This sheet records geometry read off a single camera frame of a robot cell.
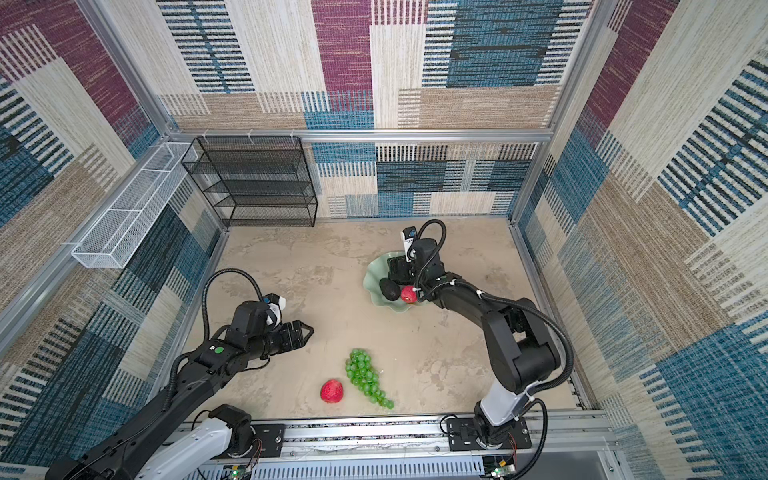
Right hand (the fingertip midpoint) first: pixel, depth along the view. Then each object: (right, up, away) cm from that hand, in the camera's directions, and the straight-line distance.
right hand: (402, 259), depth 93 cm
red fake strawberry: (-18, -33, -16) cm, 41 cm away
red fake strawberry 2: (+2, -11, +1) cm, 11 cm away
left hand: (-26, -18, -13) cm, 34 cm away
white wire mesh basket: (-69, +6, -21) cm, 72 cm away
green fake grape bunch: (-11, -30, -13) cm, 34 cm away
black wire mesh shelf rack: (-53, +28, +18) cm, 62 cm away
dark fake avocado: (-4, -9, +2) cm, 10 cm away
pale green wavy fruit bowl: (-8, -4, +9) cm, 12 cm away
